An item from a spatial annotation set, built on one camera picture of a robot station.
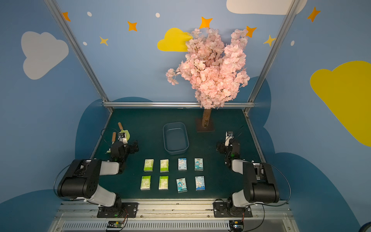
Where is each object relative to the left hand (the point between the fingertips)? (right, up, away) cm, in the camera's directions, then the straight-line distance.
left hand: (129, 139), depth 94 cm
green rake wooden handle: (-15, +1, +9) cm, 17 cm away
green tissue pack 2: (+25, -16, -6) cm, 30 cm away
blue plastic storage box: (+31, 0, +9) cm, 32 cm away
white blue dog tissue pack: (+46, -24, -12) cm, 53 cm away
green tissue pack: (+15, -15, -6) cm, 22 cm away
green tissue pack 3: (+15, -23, -14) cm, 31 cm away
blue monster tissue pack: (+46, -15, -5) cm, 49 cm away
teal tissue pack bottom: (+36, -25, -14) cm, 46 cm away
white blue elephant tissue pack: (+36, -15, -6) cm, 39 cm away
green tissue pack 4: (+25, -23, -13) cm, 36 cm away
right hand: (+66, -1, +1) cm, 66 cm away
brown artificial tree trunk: (+53, +16, +9) cm, 56 cm away
